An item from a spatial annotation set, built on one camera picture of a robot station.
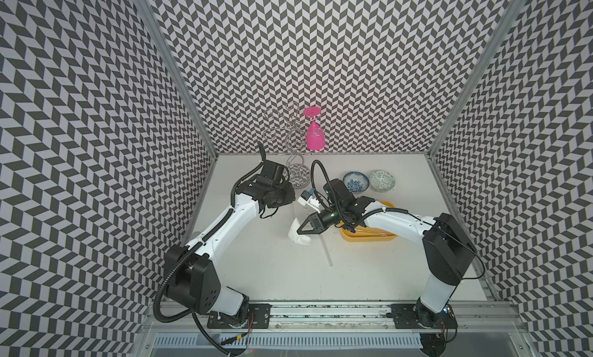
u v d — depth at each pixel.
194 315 0.66
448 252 0.46
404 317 0.73
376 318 0.74
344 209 0.67
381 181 1.05
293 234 0.75
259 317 0.72
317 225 0.69
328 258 0.86
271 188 0.62
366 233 0.86
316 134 0.93
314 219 0.70
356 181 1.05
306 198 0.74
